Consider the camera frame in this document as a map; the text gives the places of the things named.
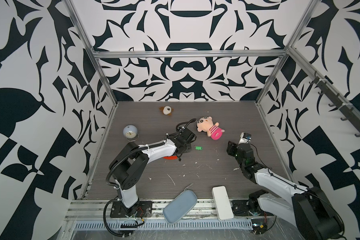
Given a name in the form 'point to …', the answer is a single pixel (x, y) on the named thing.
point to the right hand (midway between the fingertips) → (233, 141)
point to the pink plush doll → (205, 124)
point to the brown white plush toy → (166, 110)
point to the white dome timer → (130, 131)
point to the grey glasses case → (180, 206)
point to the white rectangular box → (223, 205)
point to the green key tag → (198, 148)
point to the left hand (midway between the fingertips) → (188, 144)
